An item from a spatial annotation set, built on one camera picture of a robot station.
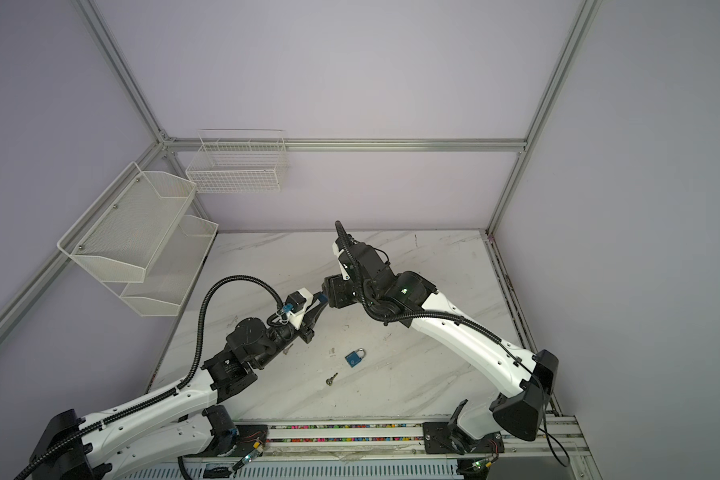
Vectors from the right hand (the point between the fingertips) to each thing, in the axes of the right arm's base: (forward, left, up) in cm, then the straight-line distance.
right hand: (328, 283), depth 69 cm
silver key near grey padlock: (-15, +8, -4) cm, 18 cm away
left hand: (-1, +2, -4) cm, 4 cm away
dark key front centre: (-13, +2, -30) cm, 33 cm away
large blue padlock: (-6, -4, -30) cm, 31 cm away
